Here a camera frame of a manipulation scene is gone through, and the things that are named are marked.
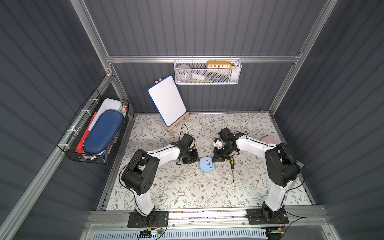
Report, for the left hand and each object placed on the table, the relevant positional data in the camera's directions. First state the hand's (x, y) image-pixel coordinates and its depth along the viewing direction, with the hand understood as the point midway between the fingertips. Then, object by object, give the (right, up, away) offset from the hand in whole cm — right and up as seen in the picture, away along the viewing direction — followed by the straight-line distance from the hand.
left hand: (200, 160), depth 91 cm
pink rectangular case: (+49, +12, +13) cm, 52 cm away
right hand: (+9, +2, -2) cm, 9 cm away
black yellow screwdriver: (+20, -3, 0) cm, 20 cm away
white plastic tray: (-49, +33, -14) cm, 61 cm away
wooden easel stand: (-21, +20, +11) cm, 31 cm away
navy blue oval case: (-45, +19, -23) cm, 54 cm away
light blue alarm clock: (+4, -2, -2) cm, 5 cm away
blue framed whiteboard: (-21, +39, 0) cm, 44 cm away
